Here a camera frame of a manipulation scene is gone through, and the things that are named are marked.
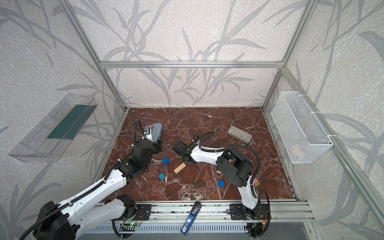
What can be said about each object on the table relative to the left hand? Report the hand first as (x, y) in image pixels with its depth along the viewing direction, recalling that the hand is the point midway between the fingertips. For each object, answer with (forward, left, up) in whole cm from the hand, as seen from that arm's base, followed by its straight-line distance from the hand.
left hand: (155, 133), depth 80 cm
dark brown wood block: (-21, -24, -20) cm, 38 cm away
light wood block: (-12, -12, -20) cm, 26 cm away
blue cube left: (-8, -4, -19) cm, 21 cm away
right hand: (0, -20, -18) cm, 27 cm away
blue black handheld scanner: (-37, -21, -15) cm, 45 cm away
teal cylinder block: (-17, -3, -18) cm, 25 cm away
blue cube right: (-21, -37, -18) cm, 46 cm away
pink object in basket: (-10, -73, +1) cm, 74 cm away
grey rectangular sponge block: (+12, -52, -18) cm, 56 cm away
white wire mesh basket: (-10, -68, +15) cm, 70 cm away
